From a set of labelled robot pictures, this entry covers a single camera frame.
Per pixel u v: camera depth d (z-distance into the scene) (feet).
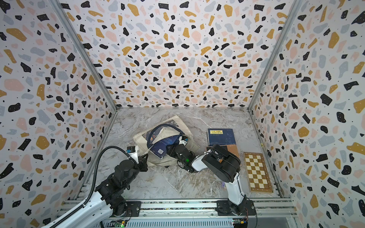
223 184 2.67
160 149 2.95
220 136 3.29
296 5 2.33
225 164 1.69
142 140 2.83
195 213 2.40
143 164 2.27
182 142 2.86
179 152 2.39
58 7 2.26
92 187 1.72
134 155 2.26
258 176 2.73
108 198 1.80
